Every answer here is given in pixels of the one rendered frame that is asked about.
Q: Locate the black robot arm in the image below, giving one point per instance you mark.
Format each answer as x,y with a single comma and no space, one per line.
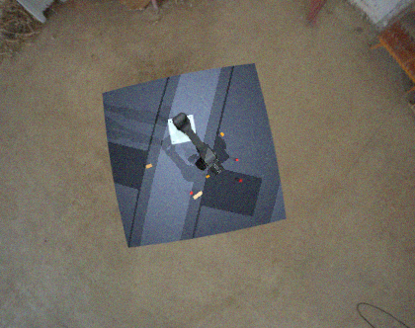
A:
207,159

